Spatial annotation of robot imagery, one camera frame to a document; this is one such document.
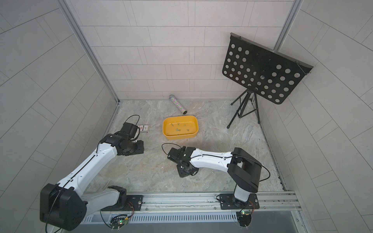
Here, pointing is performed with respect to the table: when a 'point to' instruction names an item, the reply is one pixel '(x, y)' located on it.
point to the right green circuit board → (243, 218)
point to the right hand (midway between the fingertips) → (185, 175)
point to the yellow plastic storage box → (180, 127)
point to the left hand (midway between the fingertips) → (144, 147)
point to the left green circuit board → (116, 222)
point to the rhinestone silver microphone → (173, 98)
